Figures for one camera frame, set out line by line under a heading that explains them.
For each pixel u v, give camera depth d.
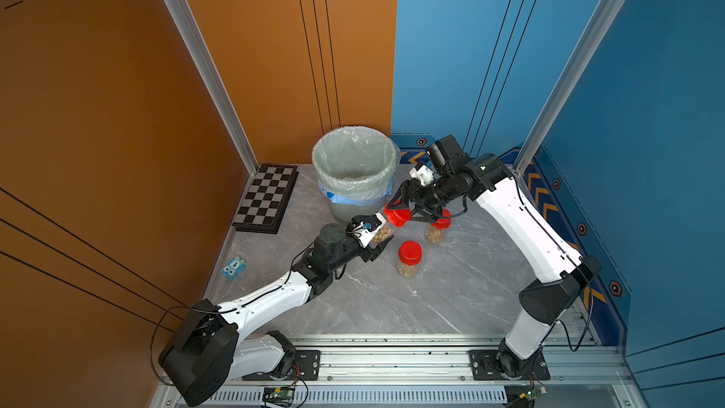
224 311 0.44
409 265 0.85
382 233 0.74
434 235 0.96
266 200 1.06
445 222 0.89
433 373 0.73
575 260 0.44
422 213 0.63
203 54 0.85
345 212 0.94
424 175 0.68
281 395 0.71
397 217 0.67
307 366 0.74
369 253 0.69
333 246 0.60
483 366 0.72
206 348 0.41
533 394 0.69
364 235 0.66
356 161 1.02
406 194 0.63
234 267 0.90
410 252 0.82
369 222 0.64
